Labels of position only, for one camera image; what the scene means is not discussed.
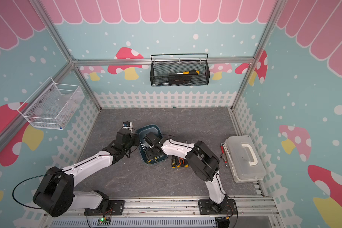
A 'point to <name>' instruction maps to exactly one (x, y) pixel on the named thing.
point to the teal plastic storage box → (142, 131)
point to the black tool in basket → (179, 79)
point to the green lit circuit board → (103, 222)
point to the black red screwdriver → (182, 162)
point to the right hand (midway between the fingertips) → (151, 153)
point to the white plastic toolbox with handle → (245, 162)
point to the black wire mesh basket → (160, 70)
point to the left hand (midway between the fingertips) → (138, 136)
